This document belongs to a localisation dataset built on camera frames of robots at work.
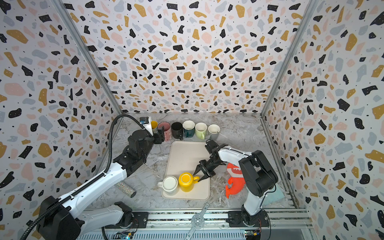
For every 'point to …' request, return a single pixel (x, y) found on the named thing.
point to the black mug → (177, 130)
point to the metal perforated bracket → (197, 221)
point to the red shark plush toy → (236, 178)
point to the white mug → (169, 184)
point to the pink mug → (167, 128)
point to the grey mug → (214, 130)
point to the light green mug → (200, 128)
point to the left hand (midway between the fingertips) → (157, 124)
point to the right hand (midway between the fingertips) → (191, 173)
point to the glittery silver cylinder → (125, 189)
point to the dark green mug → (189, 128)
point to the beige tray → (186, 156)
